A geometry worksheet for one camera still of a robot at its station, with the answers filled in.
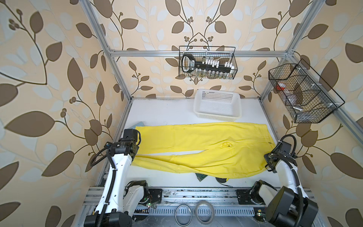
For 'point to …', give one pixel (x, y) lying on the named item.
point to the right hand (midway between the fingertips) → (271, 161)
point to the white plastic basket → (217, 104)
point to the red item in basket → (280, 86)
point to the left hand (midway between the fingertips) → (128, 152)
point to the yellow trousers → (217, 150)
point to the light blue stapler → (139, 124)
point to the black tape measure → (221, 180)
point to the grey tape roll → (204, 212)
